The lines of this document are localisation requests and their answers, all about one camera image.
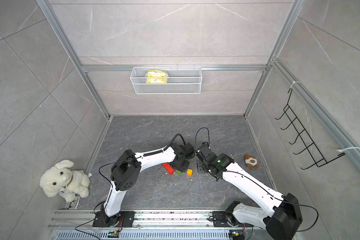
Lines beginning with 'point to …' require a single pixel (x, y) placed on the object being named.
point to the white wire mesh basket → (180, 80)
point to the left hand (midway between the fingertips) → (184, 166)
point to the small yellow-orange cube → (189, 172)
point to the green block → (178, 172)
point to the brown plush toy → (251, 161)
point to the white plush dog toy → (60, 180)
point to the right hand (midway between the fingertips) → (203, 165)
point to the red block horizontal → (168, 168)
